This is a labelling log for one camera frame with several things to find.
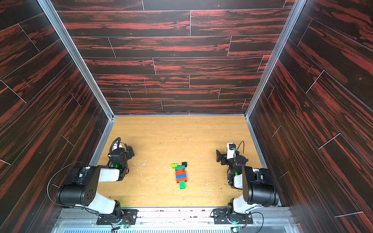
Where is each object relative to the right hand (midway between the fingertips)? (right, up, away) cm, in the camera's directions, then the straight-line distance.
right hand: (228, 149), depth 92 cm
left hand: (-69, 0, +2) cm, 69 cm away
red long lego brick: (-30, -17, -8) cm, 35 cm away
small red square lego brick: (-31, -13, -3) cm, 34 cm away
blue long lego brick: (-30, -16, -6) cm, 35 cm away
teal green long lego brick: (-30, -11, -3) cm, 32 cm away
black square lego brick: (-28, -9, -1) cm, 30 cm away
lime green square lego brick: (-35, -10, -2) cm, 37 cm away
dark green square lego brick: (-29, -20, -10) cm, 37 cm away
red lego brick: (-30, -15, -6) cm, 34 cm away
